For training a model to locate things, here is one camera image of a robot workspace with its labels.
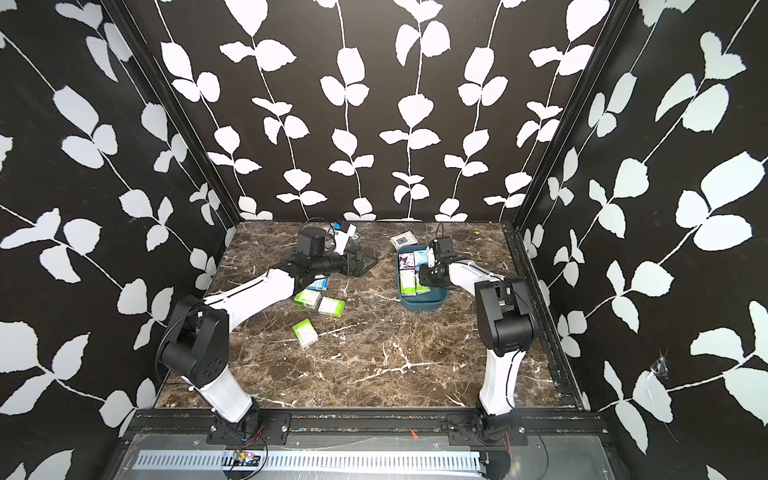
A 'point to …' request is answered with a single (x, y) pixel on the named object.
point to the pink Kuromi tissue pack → (407, 261)
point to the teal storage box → (431, 300)
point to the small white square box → (404, 239)
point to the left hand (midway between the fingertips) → (370, 254)
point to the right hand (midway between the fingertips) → (420, 272)
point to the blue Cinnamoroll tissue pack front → (420, 258)
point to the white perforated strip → (307, 462)
